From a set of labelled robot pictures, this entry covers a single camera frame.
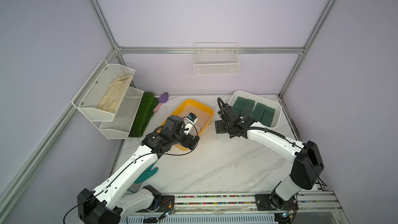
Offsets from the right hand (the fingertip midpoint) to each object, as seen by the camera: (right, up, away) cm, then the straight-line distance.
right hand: (224, 126), depth 86 cm
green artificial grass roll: (-50, +14, +22) cm, 56 cm away
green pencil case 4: (+33, +5, +20) cm, 39 cm away
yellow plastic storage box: (-17, +13, +27) cm, 34 cm away
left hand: (-19, -3, -10) cm, 21 cm away
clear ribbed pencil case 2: (-14, -1, +10) cm, 18 cm away
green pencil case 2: (+21, +11, +25) cm, 34 cm away
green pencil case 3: (+28, +8, +23) cm, 38 cm away
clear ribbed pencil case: (-12, +6, +21) cm, 25 cm away
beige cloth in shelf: (-59, +15, -8) cm, 61 cm away
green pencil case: (+15, +14, +27) cm, 34 cm away
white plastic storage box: (+41, +12, +22) cm, 48 cm away
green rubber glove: (-42, -25, -3) cm, 49 cm away
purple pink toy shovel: (-43, +18, +32) cm, 57 cm away
